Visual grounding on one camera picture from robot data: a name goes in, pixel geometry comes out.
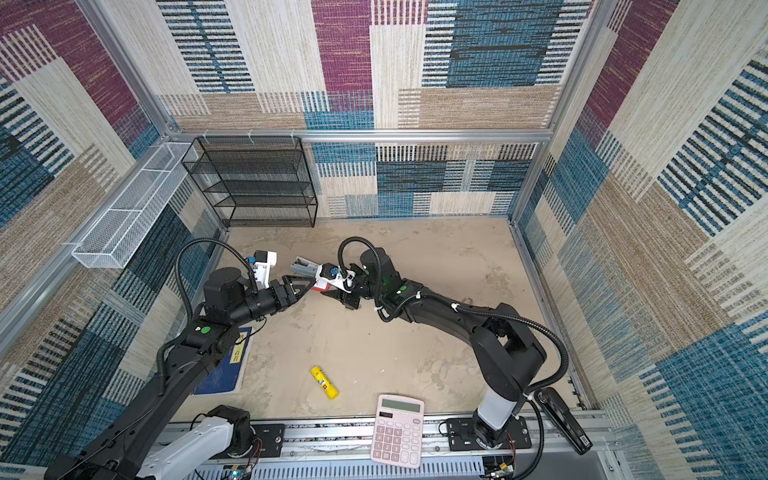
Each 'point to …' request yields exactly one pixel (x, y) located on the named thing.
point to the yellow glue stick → (331, 391)
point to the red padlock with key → (327, 288)
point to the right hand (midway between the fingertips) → (328, 284)
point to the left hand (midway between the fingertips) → (311, 281)
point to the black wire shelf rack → (254, 181)
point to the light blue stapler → (303, 266)
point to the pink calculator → (398, 431)
